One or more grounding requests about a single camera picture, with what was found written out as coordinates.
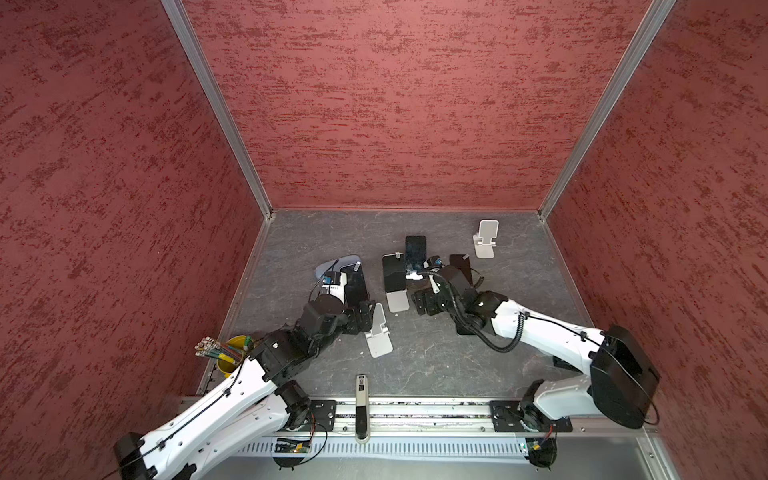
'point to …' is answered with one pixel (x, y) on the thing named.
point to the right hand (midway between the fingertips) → (423, 299)
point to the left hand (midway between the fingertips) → (359, 309)
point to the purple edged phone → (355, 290)
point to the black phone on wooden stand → (415, 252)
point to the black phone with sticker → (462, 262)
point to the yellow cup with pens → (227, 354)
